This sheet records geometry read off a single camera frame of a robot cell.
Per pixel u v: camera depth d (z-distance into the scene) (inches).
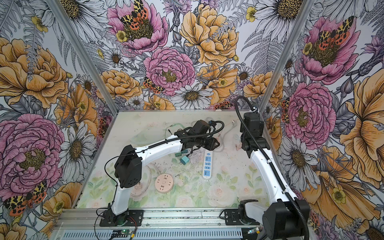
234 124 42.6
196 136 26.0
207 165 35.3
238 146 40.3
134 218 28.8
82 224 28.8
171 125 44.0
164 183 32.8
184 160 36.1
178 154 37.3
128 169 19.8
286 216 15.3
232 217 29.2
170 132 42.7
